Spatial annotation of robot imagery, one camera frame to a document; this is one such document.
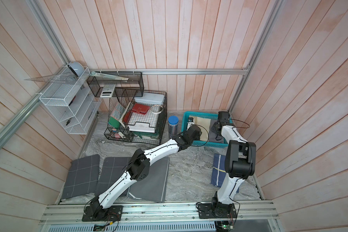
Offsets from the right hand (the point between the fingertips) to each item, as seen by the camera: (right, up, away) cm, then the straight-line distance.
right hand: (217, 127), depth 99 cm
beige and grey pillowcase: (-6, +3, +8) cm, 10 cm away
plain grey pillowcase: (-44, -34, -19) cm, 59 cm away
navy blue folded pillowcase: (-3, -27, -12) cm, 30 cm away
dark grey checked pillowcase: (-70, -25, -11) cm, 75 cm away
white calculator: (-76, +26, -1) cm, 80 cm away
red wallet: (-52, +13, -8) cm, 54 cm away
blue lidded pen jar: (-31, +3, -10) cm, 33 cm away
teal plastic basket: (+3, -11, -5) cm, 12 cm away
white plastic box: (-46, +20, -1) cm, 51 cm away
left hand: (-15, -3, -3) cm, 16 cm away
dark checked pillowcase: (-86, -30, -13) cm, 92 cm away
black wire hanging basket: (-61, +31, +8) cm, 68 cm away
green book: (-74, +4, +5) cm, 75 cm away
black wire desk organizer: (-53, +5, -11) cm, 55 cm away
